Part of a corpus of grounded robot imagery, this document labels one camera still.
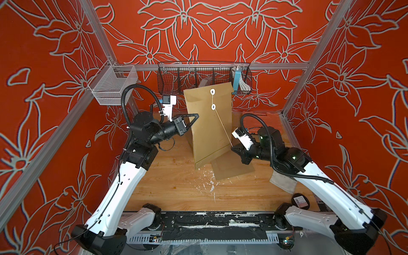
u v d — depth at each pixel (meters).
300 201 0.77
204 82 0.94
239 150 0.61
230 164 0.88
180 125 0.50
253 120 0.47
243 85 0.91
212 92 0.59
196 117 0.57
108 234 0.37
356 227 0.38
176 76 0.99
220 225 0.73
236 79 0.86
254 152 0.57
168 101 0.52
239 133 0.57
